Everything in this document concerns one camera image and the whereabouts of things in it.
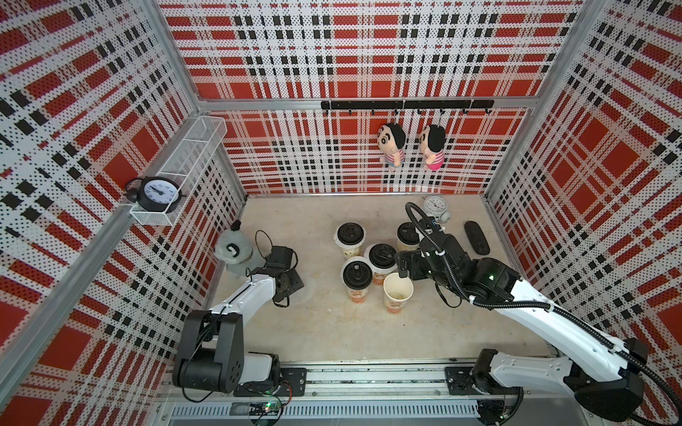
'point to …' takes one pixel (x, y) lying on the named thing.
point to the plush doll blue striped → (392, 139)
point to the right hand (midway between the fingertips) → (415, 255)
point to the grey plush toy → (234, 248)
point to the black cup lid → (350, 232)
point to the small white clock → (436, 206)
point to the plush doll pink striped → (432, 143)
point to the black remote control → (477, 237)
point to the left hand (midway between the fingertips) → (297, 284)
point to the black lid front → (357, 275)
